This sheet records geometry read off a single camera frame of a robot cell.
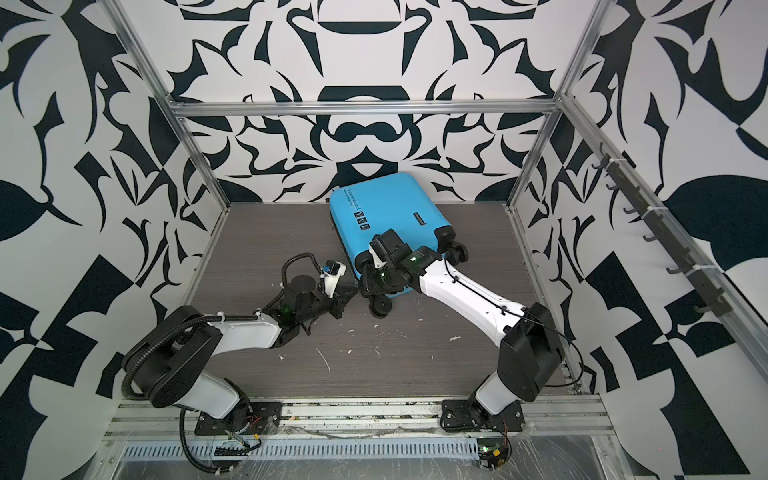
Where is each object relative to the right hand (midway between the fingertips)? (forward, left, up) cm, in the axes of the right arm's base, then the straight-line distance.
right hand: (363, 283), depth 79 cm
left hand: (+3, +1, -6) cm, 7 cm away
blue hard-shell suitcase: (+26, -10, +3) cm, 28 cm away
